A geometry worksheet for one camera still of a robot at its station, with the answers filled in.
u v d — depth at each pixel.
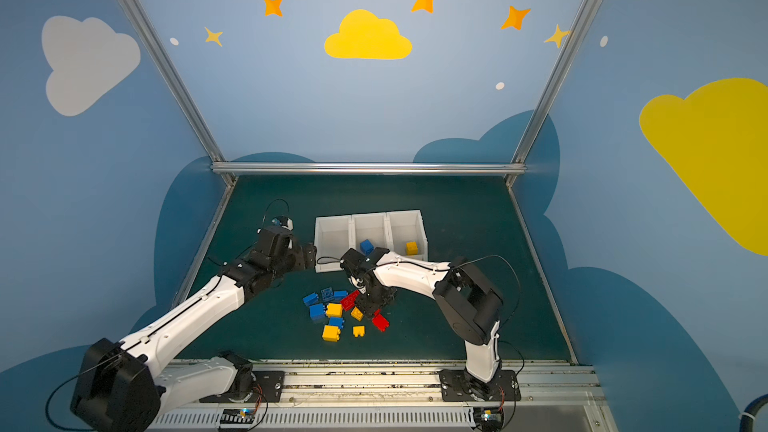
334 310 0.86
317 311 0.84
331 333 0.82
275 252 0.64
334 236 1.02
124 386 0.39
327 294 0.90
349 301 0.88
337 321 0.84
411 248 0.98
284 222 0.75
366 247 0.98
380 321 0.84
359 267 0.70
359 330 0.83
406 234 1.04
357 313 0.86
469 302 0.48
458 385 0.75
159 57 0.84
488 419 0.73
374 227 1.05
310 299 0.87
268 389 0.74
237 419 0.73
